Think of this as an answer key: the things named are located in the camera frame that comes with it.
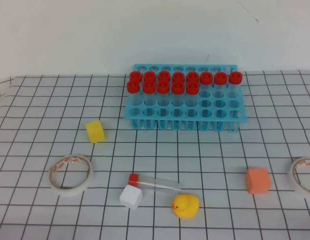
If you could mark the blue test tube rack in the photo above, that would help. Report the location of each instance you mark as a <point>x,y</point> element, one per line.
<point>210,113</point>

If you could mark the left white tape roll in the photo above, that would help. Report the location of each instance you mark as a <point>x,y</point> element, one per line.
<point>71,175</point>

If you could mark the red capped clear tube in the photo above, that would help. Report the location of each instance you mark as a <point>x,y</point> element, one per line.
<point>144,182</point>

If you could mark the orange foam cube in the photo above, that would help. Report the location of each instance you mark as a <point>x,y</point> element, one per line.
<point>257,181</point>

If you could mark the white tape roll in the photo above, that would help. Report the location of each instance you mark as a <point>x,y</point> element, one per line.
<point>71,175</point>
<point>299,177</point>

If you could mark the white foam cube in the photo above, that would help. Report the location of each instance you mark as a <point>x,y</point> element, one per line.
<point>131,197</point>

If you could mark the yellow foam block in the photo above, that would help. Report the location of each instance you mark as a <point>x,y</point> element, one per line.
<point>95,132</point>

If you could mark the red capped tube in rack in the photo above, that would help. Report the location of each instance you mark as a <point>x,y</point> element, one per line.
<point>192,76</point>
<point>192,90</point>
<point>164,76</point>
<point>220,81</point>
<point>163,89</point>
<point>149,89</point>
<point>234,82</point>
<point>133,88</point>
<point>135,76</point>
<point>178,77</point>
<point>178,89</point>
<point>149,76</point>
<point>206,81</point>

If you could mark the right white tape roll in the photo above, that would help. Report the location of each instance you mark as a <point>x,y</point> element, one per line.
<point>299,177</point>

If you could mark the yellow rubber duck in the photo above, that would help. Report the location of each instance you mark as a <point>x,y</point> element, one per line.
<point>186,206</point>

